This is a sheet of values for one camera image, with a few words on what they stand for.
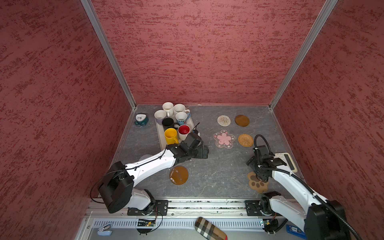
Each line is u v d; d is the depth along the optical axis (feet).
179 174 2.87
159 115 3.50
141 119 3.49
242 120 3.74
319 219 1.27
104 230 2.19
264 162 2.09
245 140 3.29
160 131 3.35
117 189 1.36
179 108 3.61
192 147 2.10
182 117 3.40
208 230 2.16
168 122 3.27
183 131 3.29
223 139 3.29
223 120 3.62
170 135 3.22
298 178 1.64
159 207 2.43
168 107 3.58
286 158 2.96
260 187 2.66
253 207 2.43
